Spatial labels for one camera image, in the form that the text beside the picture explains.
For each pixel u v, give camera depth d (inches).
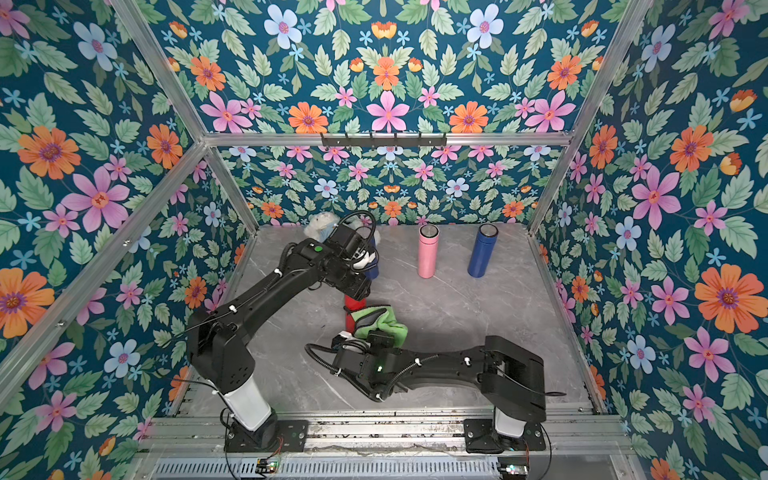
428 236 34.8
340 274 26.8
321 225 43.0
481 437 29.0
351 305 32.2
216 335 18.9
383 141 36.6
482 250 37.7
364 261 28.5
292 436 29.0
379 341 27.4
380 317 30.8
